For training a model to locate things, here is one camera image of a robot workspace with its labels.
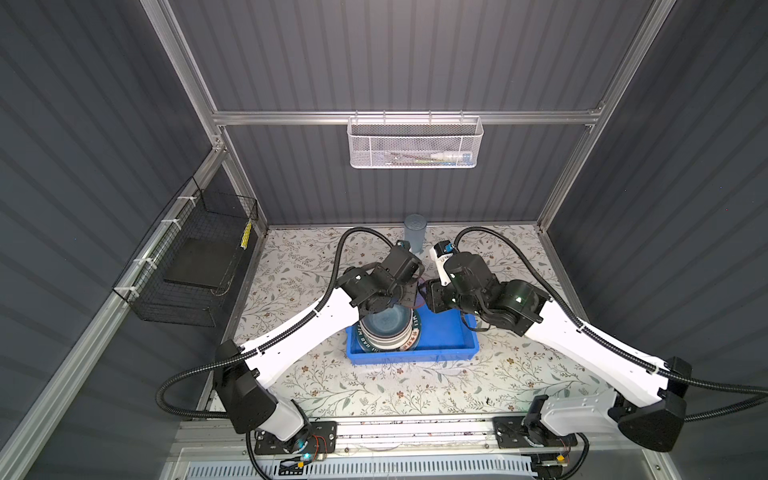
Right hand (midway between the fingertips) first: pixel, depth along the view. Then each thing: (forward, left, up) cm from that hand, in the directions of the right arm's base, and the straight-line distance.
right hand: (427, 289), depth 71 cm
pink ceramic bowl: (-6, +11, -17) cm, 21 cm away
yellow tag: (+18, +49, +1) cm, 52 cm away
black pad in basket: (+7, +57, +2) cm, 57 cm away
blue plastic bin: (-1, -8, -25) cm, 26 cm away
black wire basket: (+21, +61, +7) cm, 65 cm away
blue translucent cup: (+39, 0, -18) cm, 43 cm away
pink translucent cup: (-3, +2, +1) cm, 4 cm away
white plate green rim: (-2, +2, -22) cm, 22 cm away
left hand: (+3, +4, -3) cm, 6 cm away
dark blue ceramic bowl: (0, +9, -18) cm, 20 cm away
